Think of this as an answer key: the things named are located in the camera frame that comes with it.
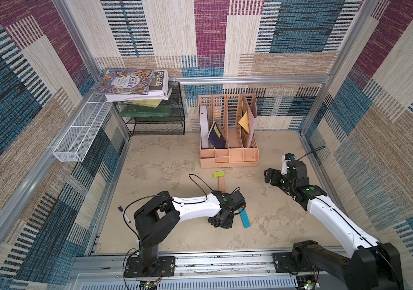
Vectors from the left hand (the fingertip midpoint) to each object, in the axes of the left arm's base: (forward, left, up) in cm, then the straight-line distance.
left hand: (226, 224), depth 84 cm
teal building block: (+3, -9, 0) cm, 9 cm away
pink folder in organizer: (+62, -18, +21) cm, 68 cm away
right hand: (+19, -22, +14) cm, 33 cm away
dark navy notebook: (+46, +3, +11) cm, 47 cm away
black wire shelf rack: (+61, +42, +6) cm, 75 cm away
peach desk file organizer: (+55, -2, +5) cm, 55 cm away
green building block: (+27, +2, +1) cm, 27 cm away
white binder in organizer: (+45, +9, +18) cm, 50 cm away
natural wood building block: (+21, +1, 0) cm, 21 cm away
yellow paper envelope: (+41, -10, +25) cm, 50 cm away
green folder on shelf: (+52, +44, +25) cm, 72 cm away
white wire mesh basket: (+21, +59, +34) cm, 71 cm away
